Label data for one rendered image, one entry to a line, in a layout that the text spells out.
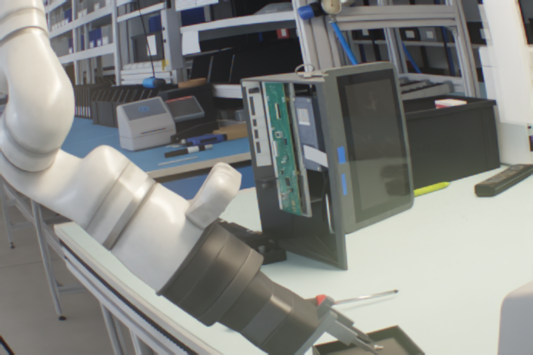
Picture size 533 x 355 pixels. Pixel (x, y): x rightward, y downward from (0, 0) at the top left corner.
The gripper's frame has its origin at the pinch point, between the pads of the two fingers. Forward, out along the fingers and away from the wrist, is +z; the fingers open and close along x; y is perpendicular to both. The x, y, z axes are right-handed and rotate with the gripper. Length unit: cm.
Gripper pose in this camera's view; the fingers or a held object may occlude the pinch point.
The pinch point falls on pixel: (375, 347)
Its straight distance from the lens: 88.2
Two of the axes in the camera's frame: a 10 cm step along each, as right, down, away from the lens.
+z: 8.0, 6.0, 0.8
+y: -6.0, 7.9, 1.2
